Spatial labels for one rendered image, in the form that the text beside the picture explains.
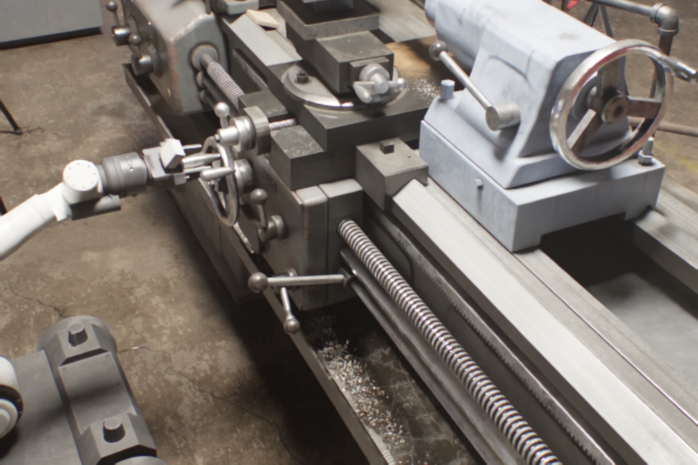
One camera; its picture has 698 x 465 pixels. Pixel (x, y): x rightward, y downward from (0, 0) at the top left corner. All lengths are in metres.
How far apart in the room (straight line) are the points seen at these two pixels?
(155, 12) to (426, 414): 1.42
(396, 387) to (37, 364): 0.95
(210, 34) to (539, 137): 1.25
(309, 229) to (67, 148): 2.01
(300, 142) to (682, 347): 0.80
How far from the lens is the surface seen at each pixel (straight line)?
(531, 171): 1.63
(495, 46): 1.69
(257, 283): 1.82
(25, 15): 4.55
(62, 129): 3.88
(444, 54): 1.74
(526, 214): 1.61
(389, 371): 2.02
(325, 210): 1.84
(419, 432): 1.90
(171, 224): 3.22
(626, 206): 1.76
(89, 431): 2.24
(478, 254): 1.61
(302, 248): 1.88
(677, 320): 1.76
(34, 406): 2.38
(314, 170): 1.85
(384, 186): 1.77
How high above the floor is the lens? 1.78
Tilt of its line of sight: 33 degrees down
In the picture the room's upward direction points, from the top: 1 degrees clockwise
